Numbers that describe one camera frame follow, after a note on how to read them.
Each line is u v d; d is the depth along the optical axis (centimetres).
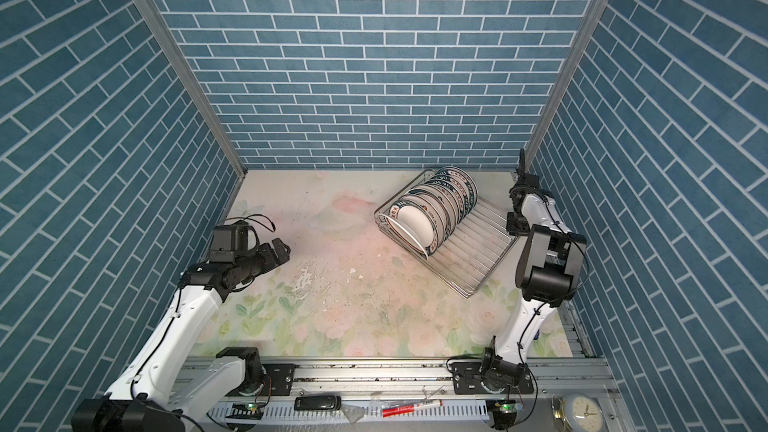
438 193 89
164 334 45
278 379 75
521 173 81
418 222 89
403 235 94
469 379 73
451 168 98
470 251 101
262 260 72
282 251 74
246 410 72
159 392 41
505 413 71
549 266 53
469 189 96
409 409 69
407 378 76
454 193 93
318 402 73
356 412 70
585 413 67
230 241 60
